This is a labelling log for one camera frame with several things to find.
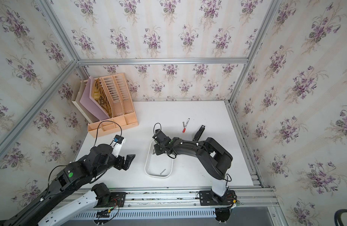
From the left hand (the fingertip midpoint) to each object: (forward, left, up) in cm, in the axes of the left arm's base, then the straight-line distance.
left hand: (130, 154), depth 69 cm
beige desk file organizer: (+57, +27, -10) cm, 64 cm away
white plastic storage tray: (0, -13, -16) cm, 21 cm away
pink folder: (+32, +32, +6) cm, 46 cm away
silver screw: (+33, -30, -19) cm, 48 cm away
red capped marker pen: (+30, -31, -19) cm, 47 cm away
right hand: (+11, -13, -17) cm, 24 cm away
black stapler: (+22, -40, -17) cm, 49 cm away
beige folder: (+28, +33, -4) cm, 44 cm away
